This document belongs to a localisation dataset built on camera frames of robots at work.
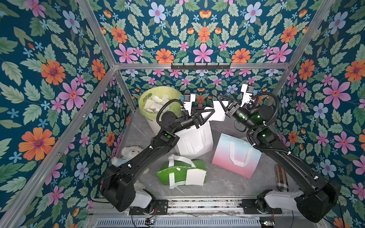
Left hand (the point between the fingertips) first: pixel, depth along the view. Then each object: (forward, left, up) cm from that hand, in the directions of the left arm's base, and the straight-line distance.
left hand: (213, 112), depth 58 cm
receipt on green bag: (-17, +9, -26) cm, 32 cm away
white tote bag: (+5, +8, -32) cm, 33 cm away
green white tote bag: (-14, +19, -23) cm, 33 cm away
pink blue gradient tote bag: (-8, -15, -29) cm, 34 cm away
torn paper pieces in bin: (+27, +31, -19) cm, 45 cm away
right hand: (+6, -5, +4) cm, 9 cm away
